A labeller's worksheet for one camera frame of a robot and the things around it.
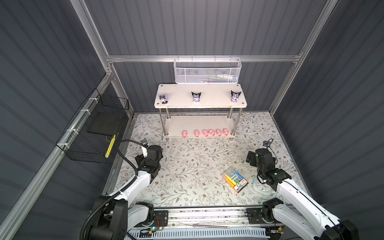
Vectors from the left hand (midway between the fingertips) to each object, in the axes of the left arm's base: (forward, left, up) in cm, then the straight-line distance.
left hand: (147, 152), depth 86 cm
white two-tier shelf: (+46, -35, -12) cm, 59 cm away
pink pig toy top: (+14, -49, -1) cm, 52 cm away
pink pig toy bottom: (+15, -30, -2) cm, 34 cm away
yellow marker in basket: (-6, +12, +17) cm, 22 cm away
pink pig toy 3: (+14, -40, -1) cm, 43 cm away
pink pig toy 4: (+13, -45, -1) cm, 47 cm away
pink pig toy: (+15, -22, -2) cm, 26 cm away
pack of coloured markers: (-15, -50, -8) cm, 53 cm away
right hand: (-7, -65, +2) cm, 65 cm away
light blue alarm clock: (-22, -64, -7) cm, 68 cm away
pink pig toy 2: (+14, -36, -2) cm, 39 cm away
